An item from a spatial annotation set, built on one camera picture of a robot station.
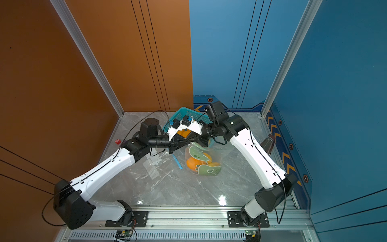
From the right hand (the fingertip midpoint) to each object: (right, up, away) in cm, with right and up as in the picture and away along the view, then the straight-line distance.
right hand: (189, 136), depth 68 cm
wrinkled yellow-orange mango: (+12, -16, +13) cm, 24 cm away
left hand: (0, -2, +2) cm, 3 cm away
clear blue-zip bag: (-18, -21, +23) cm, 36 cm away
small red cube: (-51, -6, +34) cm, 62 cm away
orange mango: (0, -16, +14) cm, 21 cm away
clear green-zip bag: (+3, -7, +6) cm, 10 cm away
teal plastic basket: (-7, +14, +41) cm, 44 cm away
